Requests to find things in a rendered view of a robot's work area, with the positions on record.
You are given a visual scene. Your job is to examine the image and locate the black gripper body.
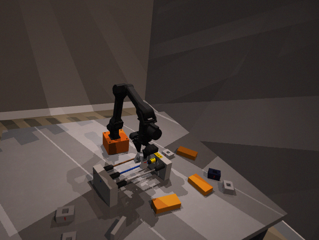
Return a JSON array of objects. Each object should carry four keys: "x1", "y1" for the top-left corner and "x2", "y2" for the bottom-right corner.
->
[{"x1": 129, "y1": 131, "x2": 159, "y2": 155}]

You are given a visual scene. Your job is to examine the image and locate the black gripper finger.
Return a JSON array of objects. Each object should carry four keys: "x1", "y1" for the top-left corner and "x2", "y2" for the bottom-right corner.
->
[
  {"x1": 142, "y1": 149, "x2": 148, "y2": 159},
  {"x1": 132, "y1": 140, "x2": 142, "y2": 152}
]

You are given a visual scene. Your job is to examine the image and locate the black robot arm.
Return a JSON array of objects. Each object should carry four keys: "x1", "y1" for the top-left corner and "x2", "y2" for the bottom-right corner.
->
[{"x1": 107, "y1": 83, "x2": 162, "y2": 141}]

